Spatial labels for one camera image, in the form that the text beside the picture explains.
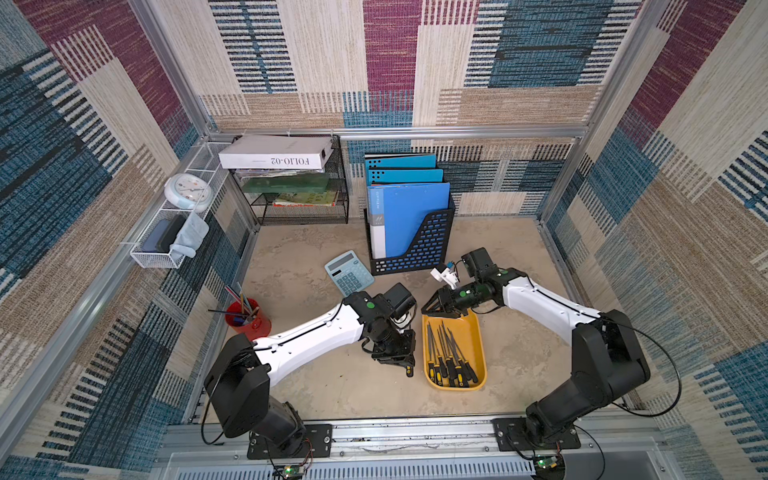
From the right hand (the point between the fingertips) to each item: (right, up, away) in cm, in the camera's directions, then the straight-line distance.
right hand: (425, 310), depth 82 cm
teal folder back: (-6, +45, +17) cm, 49 cm away
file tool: (+2, -16, +3) cm, 16 cm away
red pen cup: (-51, -3, +5) cm, 51 cm away
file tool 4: (+9, -17, -1) cm, 19 cm away
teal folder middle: (-9, +39, +13) cm, 42 cm away
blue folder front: (-7, +27, +9) cm, 29 cm away
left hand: (-3, -11, -8) cm, 14 cm away
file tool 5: (-5, -12, -9) cm, 16 cm away
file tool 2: (+4, -18, 0) cm, 18 cm away
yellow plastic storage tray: (+14, -9, +9) cm, 19 cm away
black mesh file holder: (+4, +16, +17) cm, 24 cm away
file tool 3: (+7, -15, +2) cm, 16 cm away
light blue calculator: (-23, +8, +20) cm, 32 cm away
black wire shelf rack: (-35, +34, +20) cm, 53 cm away
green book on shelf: (-37, +38, +18) cm, 56 cm away
